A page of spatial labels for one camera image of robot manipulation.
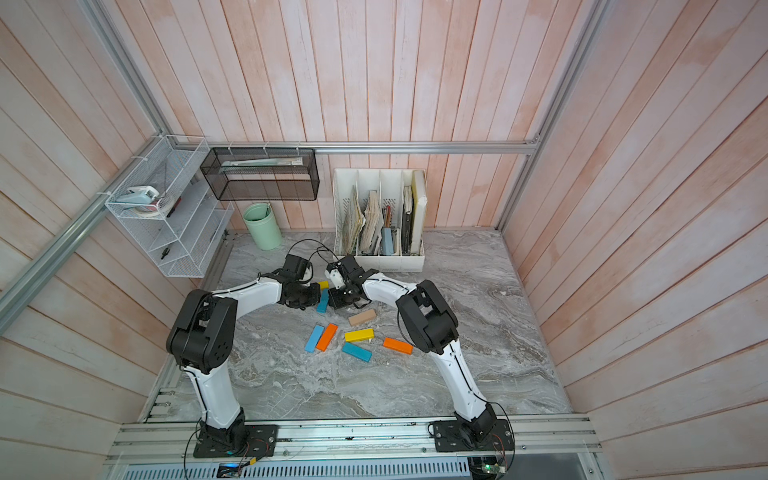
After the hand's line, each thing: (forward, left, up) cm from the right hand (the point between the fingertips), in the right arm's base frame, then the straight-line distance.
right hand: (331, 301), depth 100 cm
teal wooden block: (-2, +2, +2) cm, 3 cm away
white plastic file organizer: (+21, -16, +19) cm, 33 cm away
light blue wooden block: (-14, +3, +1) cm, 14 cm away
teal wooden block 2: (-18, -10, 0) cm, 21 cm away
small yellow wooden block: (+2, +1, +8) cm, 8 cm away
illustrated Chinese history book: (+18, -8, +20) cm, 28 cm away
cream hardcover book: (+22, -30, +26) cm, 45 cm away
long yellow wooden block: (-12, -11, 0) cm, 16 cm away
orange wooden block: (-14, -1, +1) cm, 14 cm away
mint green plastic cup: (+24, +26, +13) cm, 37 cm away
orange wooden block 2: (-15, -23, -1) cm, 28 cm away
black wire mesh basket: (+36, +25, +26) cm, 52 cm away
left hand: (-1, +3, +1) cm, 4 cm away
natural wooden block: (-6, -11, +1) cm, 13 cm away
